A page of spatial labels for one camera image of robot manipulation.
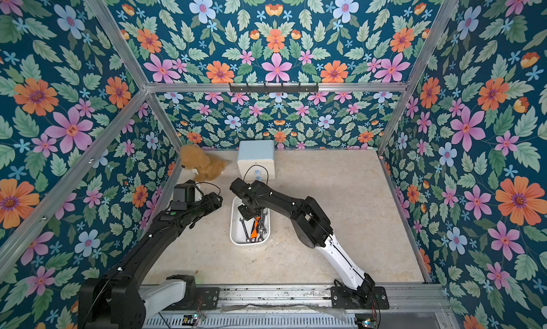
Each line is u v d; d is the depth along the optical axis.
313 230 0.59
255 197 0.68
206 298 0.73
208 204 0.77
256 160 0.96
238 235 0.88
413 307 0.72
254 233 0.88
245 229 0.90
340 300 0.73
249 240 0.86
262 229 0.88
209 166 1.00
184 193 0.64
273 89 0.93
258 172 0.99
